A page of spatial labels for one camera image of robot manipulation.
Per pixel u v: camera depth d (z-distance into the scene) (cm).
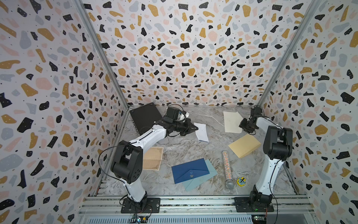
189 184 81
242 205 74
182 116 75
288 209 76
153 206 73
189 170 83
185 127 76
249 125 91
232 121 113
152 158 91
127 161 47
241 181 81
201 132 85
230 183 79
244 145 101
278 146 58
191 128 79
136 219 72
